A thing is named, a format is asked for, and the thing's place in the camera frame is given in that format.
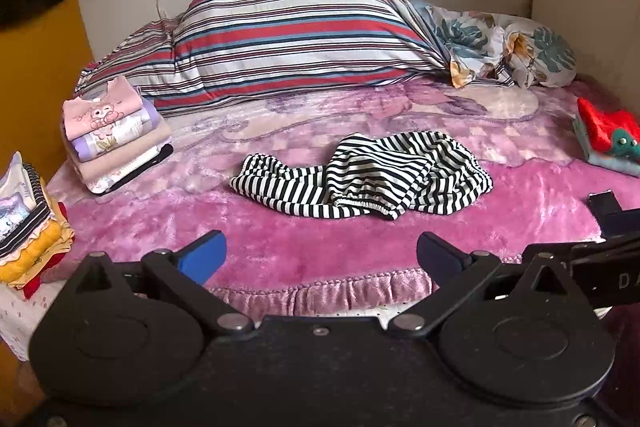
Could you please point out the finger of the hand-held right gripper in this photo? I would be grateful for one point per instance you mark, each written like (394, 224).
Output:
(570, 252)
(607, 212)

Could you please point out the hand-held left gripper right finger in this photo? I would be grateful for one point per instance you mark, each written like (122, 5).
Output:
(440, 252)

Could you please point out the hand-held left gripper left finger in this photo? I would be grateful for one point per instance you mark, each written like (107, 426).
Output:
(202, 257)

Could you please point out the black white striped pants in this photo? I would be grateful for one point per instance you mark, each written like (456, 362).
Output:
(360, 172)

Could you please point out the red green folded clothes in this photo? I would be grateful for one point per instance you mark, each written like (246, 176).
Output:
(607, 159)

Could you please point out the stack of folded pastel clothes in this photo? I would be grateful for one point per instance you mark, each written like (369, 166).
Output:
(125, 157)

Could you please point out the stack of folded colourful clothes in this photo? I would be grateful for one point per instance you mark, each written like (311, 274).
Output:
(35, 252)

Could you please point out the white dotted bed sheet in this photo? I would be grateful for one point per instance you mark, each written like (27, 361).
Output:
(392, 313)

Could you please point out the pink purple plush blanket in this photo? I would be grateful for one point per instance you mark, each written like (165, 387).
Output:
(300, 247)

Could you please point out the white black folded garment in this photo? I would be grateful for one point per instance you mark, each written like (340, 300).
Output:
(135, 172)

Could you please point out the purple folded garment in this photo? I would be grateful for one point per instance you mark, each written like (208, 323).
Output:
(127, 132)

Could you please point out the red folded garment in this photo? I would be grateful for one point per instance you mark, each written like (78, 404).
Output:
(40, 282)

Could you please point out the dark striped folded garment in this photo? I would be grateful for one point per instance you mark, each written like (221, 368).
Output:
(37, 212)

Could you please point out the pink cartoon folded garment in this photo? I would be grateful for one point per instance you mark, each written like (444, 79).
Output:
(107, 109)

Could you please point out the floral pillow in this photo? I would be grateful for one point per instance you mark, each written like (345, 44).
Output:
(530, 47)

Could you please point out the white printed folded garment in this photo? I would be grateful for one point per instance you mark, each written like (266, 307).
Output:
(15, 202)

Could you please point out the yellow wooden door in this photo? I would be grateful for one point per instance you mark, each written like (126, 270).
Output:
(60, 67)

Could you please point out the red blue striped pillow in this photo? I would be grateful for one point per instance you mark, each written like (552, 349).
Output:
(290, 27)

